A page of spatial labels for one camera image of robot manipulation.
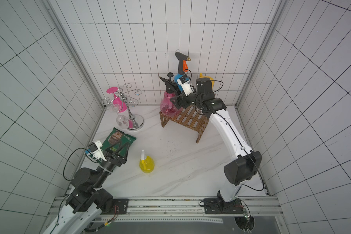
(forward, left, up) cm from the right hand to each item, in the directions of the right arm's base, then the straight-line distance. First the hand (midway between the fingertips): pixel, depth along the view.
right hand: (171, 95), depth 73 cm
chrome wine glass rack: (+7, +29, -35) cm, 46 cm away
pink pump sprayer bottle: (+5, +4, -14) cm, 15 cm away
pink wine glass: (-1, +30, -8) cm, 31 cm away
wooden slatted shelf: (+6, -11, -24) cm, 27 cm away
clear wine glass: (-1, +33, -23) cm, 40 cm away
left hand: (-24, +20, -10) cm, 33 cm away
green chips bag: (-24, +24, -10) cm, 35 cm away
